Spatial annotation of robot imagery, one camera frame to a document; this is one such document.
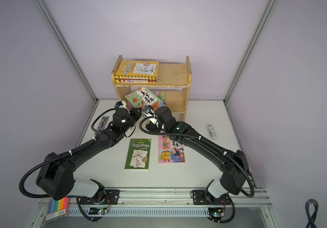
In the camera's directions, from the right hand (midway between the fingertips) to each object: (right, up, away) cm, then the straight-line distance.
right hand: (154, 121), depth 78 cm
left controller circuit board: (-29, -46, -7) cm, 55 cm away
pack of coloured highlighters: (-48, -44, -9) cm, 66 cm away
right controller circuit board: (+32, -46, -7) cm, 57 cm away
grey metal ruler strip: (-44, -4, +32) cm, 55 cm away
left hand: (-8, +8, +3) cm, 11 cm away
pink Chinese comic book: (+9, -21, +14) cm, 26 cm away
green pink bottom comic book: (-8, +14, +9) cm, 18 cm away
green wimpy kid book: (-11, -23, +9) cm, 27 cm away
